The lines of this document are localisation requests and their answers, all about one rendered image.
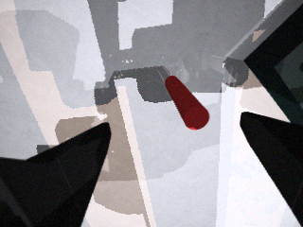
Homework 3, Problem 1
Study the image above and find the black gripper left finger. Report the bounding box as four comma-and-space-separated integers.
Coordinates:
0, 122, 112, 227

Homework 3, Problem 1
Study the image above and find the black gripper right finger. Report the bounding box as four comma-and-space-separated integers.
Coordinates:
240, 112, 303, 227

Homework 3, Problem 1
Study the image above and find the dark red peg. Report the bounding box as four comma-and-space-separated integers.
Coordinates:
165, 76, 210, 130

